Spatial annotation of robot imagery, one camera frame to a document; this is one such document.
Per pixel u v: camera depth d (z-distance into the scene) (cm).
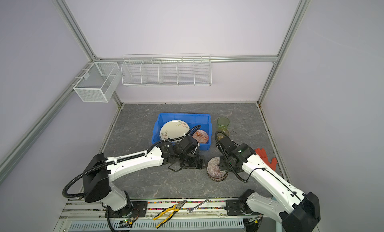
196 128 69
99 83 99
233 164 53
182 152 60
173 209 74
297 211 38
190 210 74
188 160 66
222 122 99
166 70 105
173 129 100
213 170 81
